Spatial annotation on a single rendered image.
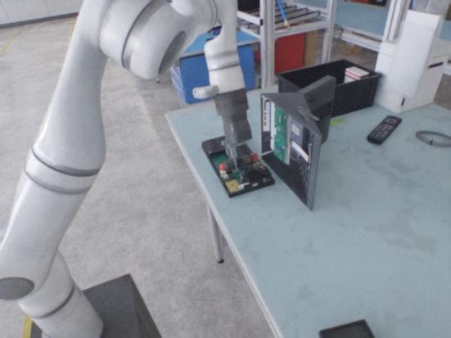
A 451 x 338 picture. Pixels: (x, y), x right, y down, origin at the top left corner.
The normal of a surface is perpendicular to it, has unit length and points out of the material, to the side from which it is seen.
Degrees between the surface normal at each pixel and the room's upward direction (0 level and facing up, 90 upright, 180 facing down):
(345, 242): 0
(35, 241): 91
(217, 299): 0
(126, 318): 0
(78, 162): 86
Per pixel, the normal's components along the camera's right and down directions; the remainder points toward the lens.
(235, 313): -0.08, -0.79
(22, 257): 0.29, 0.47
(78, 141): 0.69, 0.25
